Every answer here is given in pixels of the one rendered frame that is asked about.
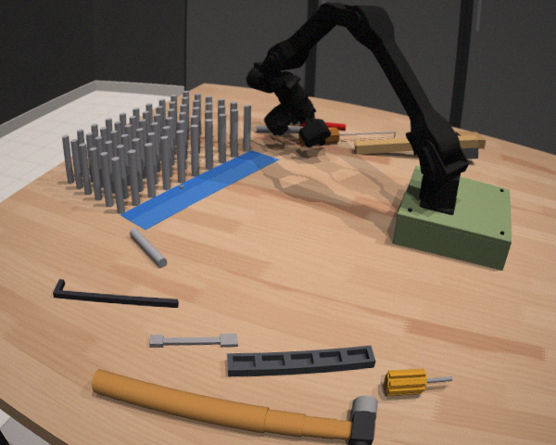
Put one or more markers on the black l-shaped rod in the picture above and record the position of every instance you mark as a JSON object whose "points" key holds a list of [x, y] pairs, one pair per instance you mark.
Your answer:
{"points": [[59, 293]]}

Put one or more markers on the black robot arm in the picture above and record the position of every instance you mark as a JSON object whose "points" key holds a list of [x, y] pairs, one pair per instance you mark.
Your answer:
{"points": [[432, 138]]}

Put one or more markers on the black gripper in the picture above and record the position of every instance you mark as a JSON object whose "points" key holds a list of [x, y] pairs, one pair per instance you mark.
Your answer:
{"points": [[303, 110]]}

